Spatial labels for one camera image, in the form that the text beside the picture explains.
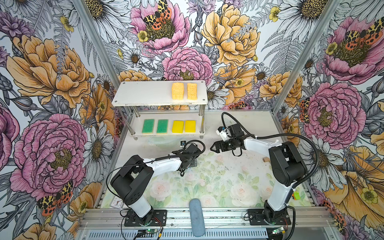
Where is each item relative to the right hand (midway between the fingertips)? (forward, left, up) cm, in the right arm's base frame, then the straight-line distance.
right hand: (217, 151), depth 94 cm
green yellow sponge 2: (+18, +45, +4) cm, 48 cm away
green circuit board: (-39, +35, -4) cm, 52 cm away
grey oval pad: (-36, +13, -1) cm, 39 cm away
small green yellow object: (-26, -39, -3) cm, 47 cm away
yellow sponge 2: (+18, +25, +3) cm, 30 cm away
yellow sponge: (+17, +16, +4) cm, 24 cm away
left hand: (-7, +20, -3) cm, 21 cm away
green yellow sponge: (+17, +35, +4) cm, 39 cm away
